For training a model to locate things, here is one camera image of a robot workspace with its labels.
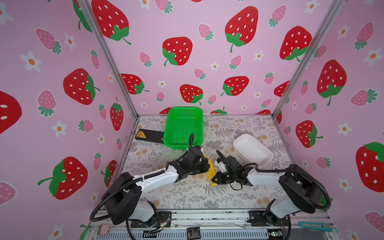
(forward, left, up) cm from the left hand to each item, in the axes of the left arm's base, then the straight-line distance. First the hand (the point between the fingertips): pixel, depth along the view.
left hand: (212, 166), depth 81 cm
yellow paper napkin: (+2, -1, -10) cm, 10 cm away
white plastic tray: (+16, -28, -10) cm, 34 cm away
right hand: (-4, 0, -9) cm, 10 cm away
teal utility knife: (-27, -51, -10) cm, 59 cm away
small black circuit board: (-30, +10, -9) cm, 33 cm away
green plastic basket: (+43, +23, -11) cm, 50 cm away
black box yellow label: (+29, +47, -9) cm, 56 cm away
